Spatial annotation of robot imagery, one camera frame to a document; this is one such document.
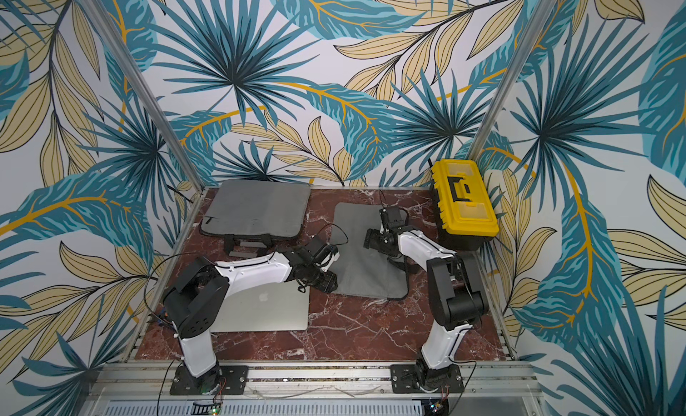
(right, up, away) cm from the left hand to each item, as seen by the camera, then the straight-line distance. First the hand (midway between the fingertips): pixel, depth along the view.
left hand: (330, 287), depth 88 cm
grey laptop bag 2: (+11, +5, +4) cm, 12 cm away
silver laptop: (-20, -6, -1) cm, 21 cm away
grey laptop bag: (-32, +24, +17) cm, 44 cm away
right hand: (+15, +14, +8) cm, 22 cm away
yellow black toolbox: (+45, +24, +2) cm, 51 cm away
